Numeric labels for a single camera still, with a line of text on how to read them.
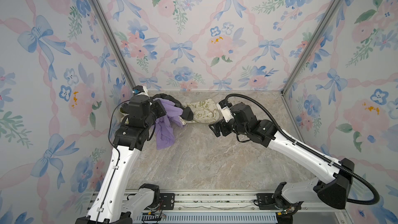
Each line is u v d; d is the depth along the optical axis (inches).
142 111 17.2
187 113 37.3
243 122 21.2
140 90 22.4
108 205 14.6
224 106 24.5
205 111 40.4
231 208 28.7
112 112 20.3
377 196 14.8
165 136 37.2
